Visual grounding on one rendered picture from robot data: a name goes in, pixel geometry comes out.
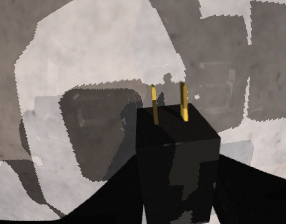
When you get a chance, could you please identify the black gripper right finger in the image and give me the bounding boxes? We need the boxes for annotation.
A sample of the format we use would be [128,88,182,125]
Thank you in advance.
[212,153,286,224]

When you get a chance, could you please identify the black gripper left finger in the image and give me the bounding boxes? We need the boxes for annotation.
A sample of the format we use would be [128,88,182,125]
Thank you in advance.
[0,155,143,224]

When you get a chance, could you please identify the black two-prong charger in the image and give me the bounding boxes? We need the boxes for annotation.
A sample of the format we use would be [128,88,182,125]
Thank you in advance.
[135,81,221,224]

